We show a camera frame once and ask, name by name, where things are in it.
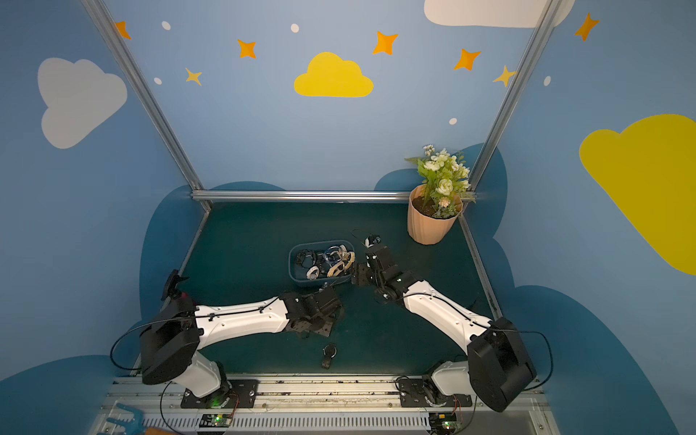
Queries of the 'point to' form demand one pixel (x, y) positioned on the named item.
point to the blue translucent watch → (332, 256)
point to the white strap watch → (313, 273)
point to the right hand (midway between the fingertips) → (367, 263)
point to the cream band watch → (345, 263)
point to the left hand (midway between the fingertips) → (334, 324)
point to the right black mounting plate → (417, 392)
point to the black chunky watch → (306, 257)
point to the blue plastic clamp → (134, 426)
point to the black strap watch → (329, 352)
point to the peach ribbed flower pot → (422, 227)
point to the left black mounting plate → (236, 394)
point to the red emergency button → (170, 292)
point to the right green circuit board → (443, 422)
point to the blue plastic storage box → (297, 274)
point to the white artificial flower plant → (445, 182)
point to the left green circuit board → (215, 420)
